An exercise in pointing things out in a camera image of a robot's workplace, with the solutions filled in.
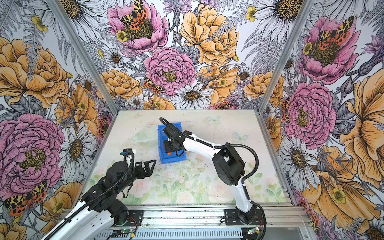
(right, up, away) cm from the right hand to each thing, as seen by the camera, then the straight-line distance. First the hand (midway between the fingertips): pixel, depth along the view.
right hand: (168, 151), depth 89 cm
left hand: (-8, -5, -12) cm, 15 cm away
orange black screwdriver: (0, -1, 0) cm, 1 cm away
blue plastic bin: (-3, -5, +5) cm, 8 cm away
